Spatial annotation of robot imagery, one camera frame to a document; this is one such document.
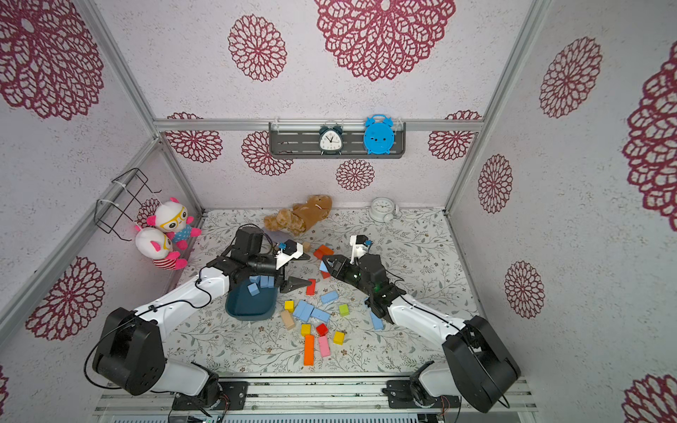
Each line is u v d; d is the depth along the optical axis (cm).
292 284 69
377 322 87
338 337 83
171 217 93
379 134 90
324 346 83
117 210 75
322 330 86
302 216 106
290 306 90
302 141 93
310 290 95
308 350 82
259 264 69
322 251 105
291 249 66
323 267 77
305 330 85
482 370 41
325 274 99
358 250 75
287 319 87
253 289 91
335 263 74
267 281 95
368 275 63
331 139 90
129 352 42
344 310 89
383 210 117
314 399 73
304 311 90
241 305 90
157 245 84
